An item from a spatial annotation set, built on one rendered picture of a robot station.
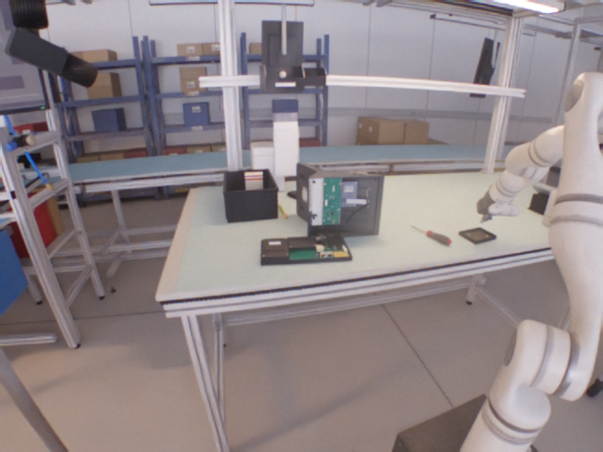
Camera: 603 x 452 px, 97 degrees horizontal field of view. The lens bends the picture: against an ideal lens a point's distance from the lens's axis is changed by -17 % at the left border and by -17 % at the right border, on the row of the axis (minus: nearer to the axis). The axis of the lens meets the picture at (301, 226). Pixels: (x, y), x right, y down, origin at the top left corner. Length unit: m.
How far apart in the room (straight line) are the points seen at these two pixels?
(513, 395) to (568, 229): 0.25
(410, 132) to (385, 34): 1.74
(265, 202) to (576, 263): 0.94
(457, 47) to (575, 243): 5.89
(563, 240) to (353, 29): 5.05
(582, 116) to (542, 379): 0.39
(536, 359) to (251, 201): 0.96
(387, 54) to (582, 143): 5.10
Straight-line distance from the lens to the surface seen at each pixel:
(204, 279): 0.87
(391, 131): 4.53
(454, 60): 6.28
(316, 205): 1.01
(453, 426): 0.78
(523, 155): 0.88
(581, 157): 0.59
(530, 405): 0.59
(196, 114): 4.52
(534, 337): 0.51
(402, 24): 5.77
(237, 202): 1.16
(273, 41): 2.74
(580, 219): 0.54
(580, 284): 0.54
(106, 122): 4.83
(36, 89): 1.64
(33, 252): 2.08
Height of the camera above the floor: 1.47
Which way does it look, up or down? 24 degrees down
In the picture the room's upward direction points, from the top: straight up
